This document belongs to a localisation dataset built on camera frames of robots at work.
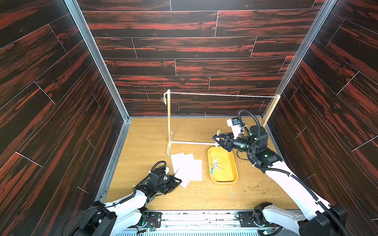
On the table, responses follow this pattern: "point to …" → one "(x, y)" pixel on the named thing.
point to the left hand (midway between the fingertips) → (182, 182)
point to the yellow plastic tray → (222, 167)
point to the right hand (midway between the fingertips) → (216, 134)
